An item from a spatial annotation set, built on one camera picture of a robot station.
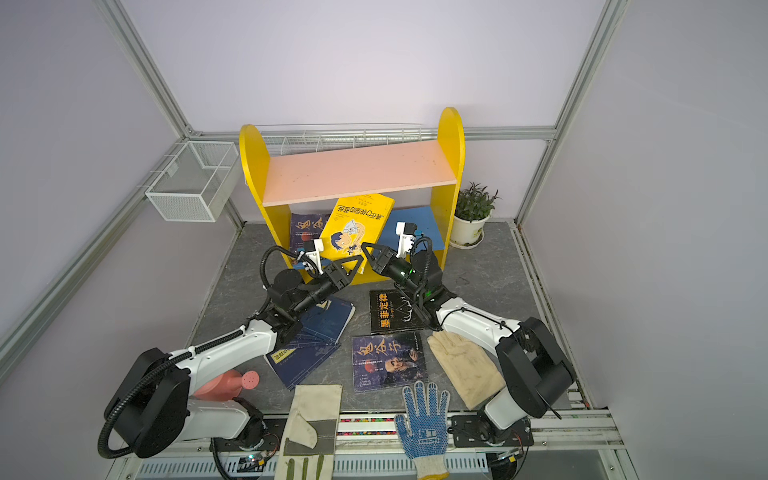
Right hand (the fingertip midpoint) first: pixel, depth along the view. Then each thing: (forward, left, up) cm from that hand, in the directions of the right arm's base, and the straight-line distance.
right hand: (360, 249), depth 74 cm
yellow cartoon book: (+7, +2, +3) cm, 8 cm away
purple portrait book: (+18, +20, -10) cm, 29 cm away
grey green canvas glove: (-38, +13, -29) cm, 50 cm away
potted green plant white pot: (+27, -35, -12) cm, 46 cm away
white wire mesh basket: (+29, +56, -2) cm, 64 cm away
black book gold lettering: (-3, -7, -28) cm, 29 cm away
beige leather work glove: (-19, -31, -31) cm, 47 cm away
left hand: (-2, -1, -3) cm, 4 cm away
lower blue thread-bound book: (-18, +21, -29) cm, 40 cm away
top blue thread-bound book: (-7, +12, -26) cm, 29 cm away
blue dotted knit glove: (-35, -16, -30) cm, 49 cm away
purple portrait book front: (-18, -6, -29) cm, 35 cm away
